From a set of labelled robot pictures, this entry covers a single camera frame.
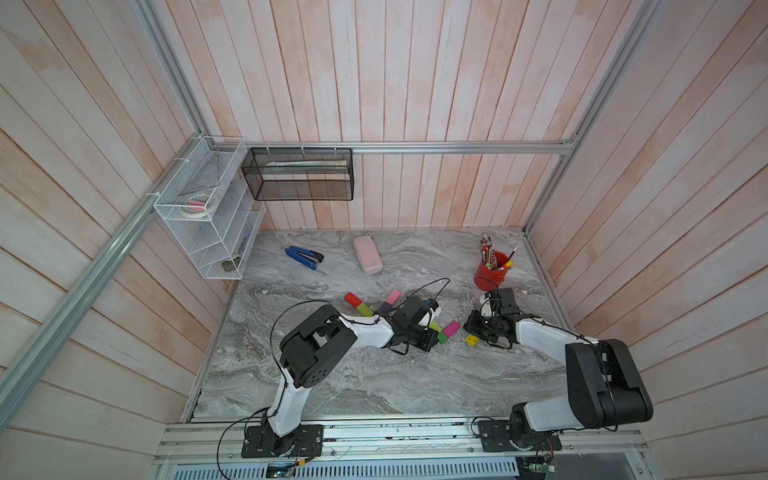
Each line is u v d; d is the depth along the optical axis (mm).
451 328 929
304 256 1105
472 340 884
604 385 438
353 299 1010
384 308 977
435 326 923
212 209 728
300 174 1069
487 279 950
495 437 729
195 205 731
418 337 798
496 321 708
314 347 520
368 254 1110
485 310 837
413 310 744
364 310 974
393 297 988
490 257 942
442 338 900
